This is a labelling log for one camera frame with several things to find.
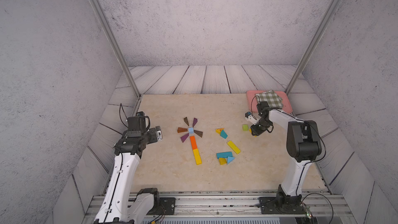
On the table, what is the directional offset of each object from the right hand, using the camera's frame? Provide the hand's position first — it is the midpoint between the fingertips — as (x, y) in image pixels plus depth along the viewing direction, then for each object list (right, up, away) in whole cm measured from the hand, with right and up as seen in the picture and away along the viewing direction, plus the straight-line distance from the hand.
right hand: (257, 130), depth 98 cm
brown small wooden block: (-48, 0, +1) cm, 48 cm away
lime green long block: (-16, -9, -5) cm, 19 cm away
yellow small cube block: (-23, -15, -10) cm, 30 cm away
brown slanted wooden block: (-36, -2, 0) cm, 36 cm away
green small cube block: (-8, +2, 0) cm, 8 cm away
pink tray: (-5, +15, -5) cm, 17 cm away
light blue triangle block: (-19, -14, -11) cm, 26 cm away
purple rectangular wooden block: (-46, -4, -2) cm, 46 cm away
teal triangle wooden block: (-21, -3, +1) cm, 21 cm away
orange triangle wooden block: (-24, 0, 0) cm, 24 cm away
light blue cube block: (-42, 0, +1) cm, 42 cm away
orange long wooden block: (-40, -7, -2) cm, 40 cm away
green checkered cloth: (+18, +20, +18) cm, 32 cm away
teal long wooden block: (-22, -13, -7) cm, 26 cm away
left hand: (-59, +3, -20) cm, 62 cm away
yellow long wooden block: (-37, -13, -9) cm, 41 cm away
